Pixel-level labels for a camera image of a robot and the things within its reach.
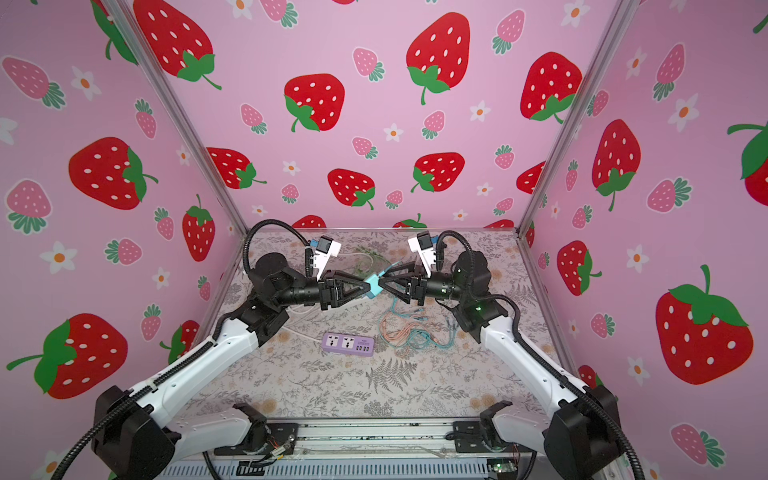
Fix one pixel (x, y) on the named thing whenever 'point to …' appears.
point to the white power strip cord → (289, 311)
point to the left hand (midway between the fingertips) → (368, 289)
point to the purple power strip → (348, 344)
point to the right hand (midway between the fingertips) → (380, 286)
